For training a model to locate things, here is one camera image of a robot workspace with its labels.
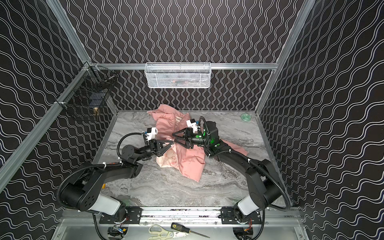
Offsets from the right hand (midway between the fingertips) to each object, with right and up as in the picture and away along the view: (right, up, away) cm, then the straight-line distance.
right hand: (173, 138), depth 73 cm
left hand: (+1, -3, -5) cm, 6 cm away
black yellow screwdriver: (+5, -42, -3) cm, 42 cm away
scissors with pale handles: (-5, -43, -4) cm, 44 cm away
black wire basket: (-57, +31, +24) cm, 69 cm away
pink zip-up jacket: (-8, +10, +34) cm, 37 cm away
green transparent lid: (+51, +13, +43) cm, 68 cm away
